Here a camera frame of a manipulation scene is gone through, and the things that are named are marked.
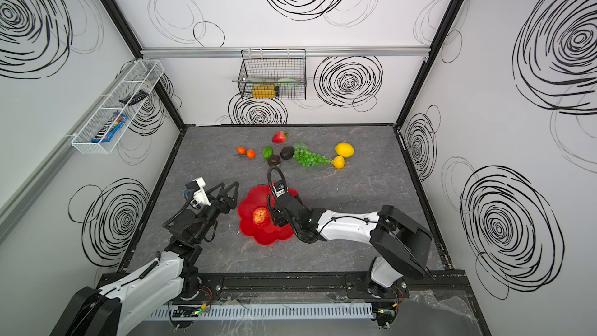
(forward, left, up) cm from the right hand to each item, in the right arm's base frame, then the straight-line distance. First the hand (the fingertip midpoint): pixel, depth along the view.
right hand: (277, 203), depth 84 cm
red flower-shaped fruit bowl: (+6, +9, -6) cm, 12 cm away
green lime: (+27, +7, -4) cm, 28 cm away
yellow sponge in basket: (+34, +6, +24) cm, 43 cm away
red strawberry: (+37, +3, -5) cm, 37 cm away
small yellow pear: (+22, -25, -5) cm, 34 cm away
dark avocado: (+26, -2, -3) cm, 27 cm away
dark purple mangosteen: (+22, +4, -4) cm, 23 cm away
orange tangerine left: (+29, +20, -5) cm, 36 cm away
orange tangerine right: (+28, +16, -6) cm, 32 cm away
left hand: (+2, +15, +10) cm, 18 cm away
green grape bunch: (+23, -11, -4) cm, 26 cm away
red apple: (-5, +6, -2) cm, 8 cm away
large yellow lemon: (+30, -28, -5) cm, 41 cm away
